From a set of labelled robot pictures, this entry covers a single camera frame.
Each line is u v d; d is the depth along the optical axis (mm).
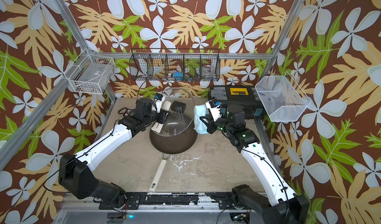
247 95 994
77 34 821
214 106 595
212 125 616
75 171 414
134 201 737
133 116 614
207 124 687
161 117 706
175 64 973
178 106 1074
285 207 368
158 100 691
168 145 890
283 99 829
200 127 717
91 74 858
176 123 908
